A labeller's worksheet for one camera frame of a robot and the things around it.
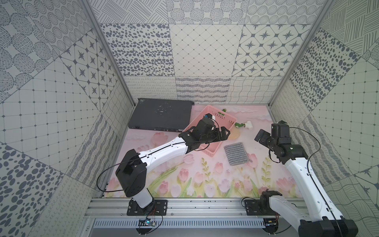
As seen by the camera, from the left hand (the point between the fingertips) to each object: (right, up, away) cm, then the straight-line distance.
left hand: (222, 127), depth 77 cm
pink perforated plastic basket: (+7, +3, +30) cm, 31 cm away
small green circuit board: (-39, -46, -7) cm, 60 cm away
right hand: (+24, -7, +1) cm, 25 cm away
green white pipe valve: (+25, 0, +28) cm, 37 cm away
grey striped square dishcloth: (+11, -18, +13) cm, 25 cm away
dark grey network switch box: (-40, +7, +34) cm, 53 cm away
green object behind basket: (+9, +11, +40) cm, 42 cm away
